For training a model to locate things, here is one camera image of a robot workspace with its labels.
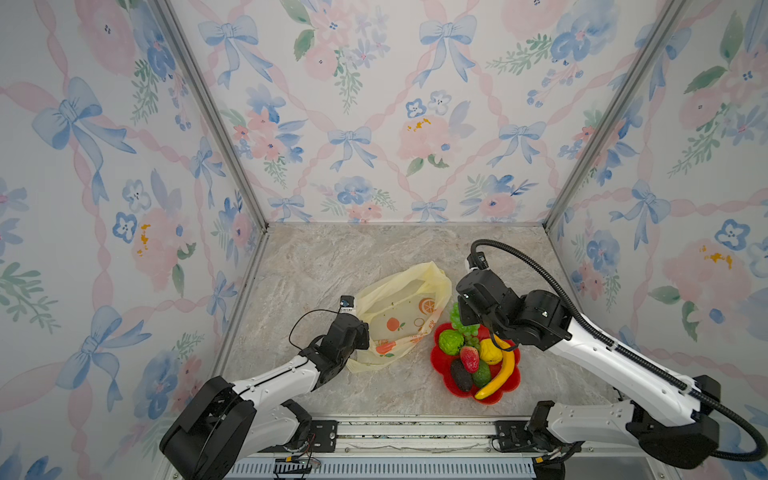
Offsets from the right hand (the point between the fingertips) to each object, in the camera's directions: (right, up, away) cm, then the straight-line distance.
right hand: (468, 295), depth 71 cm
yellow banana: (+12, -22, +9) cm, 27 cm away
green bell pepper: (-2, -14, +13) cm, 19 cm away
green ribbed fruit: (+6, -23, +9) cm, 25 cm away
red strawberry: (+3, -18, +9) cm, 20 cm away
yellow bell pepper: (+9, -17, +11) cm, 22 cm away
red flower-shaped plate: (-4, -21, +13) cm, 25 cm away
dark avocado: (+1, -23, +9) cm, 25 cm away
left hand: (-25, -10, +17) cm, 32 cm away
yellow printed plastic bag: (-15, -7, +27) cm, 32 cm away
